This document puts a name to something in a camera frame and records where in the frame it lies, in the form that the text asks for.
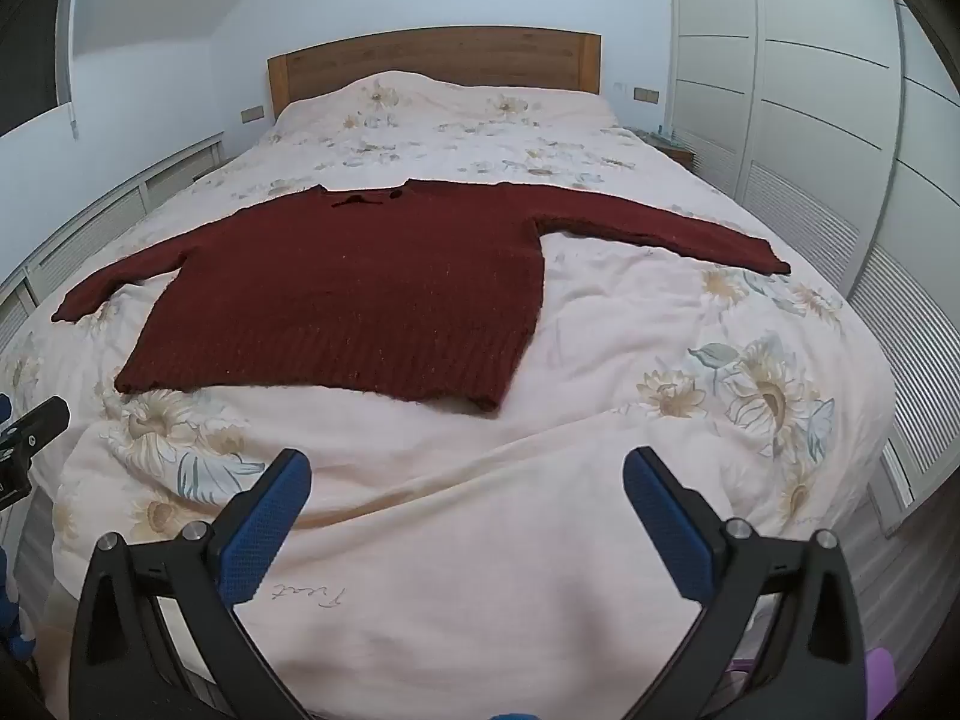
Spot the dark red knit sweater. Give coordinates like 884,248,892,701
51,178,792,415

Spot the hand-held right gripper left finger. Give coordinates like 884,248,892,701
67,448,317,720

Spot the purple object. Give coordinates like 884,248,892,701
724,649,899,720

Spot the bed with floral duvet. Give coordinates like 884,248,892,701
0,71,899,720

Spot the wooden headboard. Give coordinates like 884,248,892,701
268,26,602,121

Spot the white wardrobe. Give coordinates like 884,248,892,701
667,0,960,537

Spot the white louvered low cabinet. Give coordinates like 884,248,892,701
0,131,227,350

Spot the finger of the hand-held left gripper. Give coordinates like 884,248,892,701
0,394,71,466

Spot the dark window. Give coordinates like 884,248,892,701
0,0,77,140

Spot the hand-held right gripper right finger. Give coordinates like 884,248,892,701
622,446,876,720

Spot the wooden nightstand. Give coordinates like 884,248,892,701
645,127,695,167

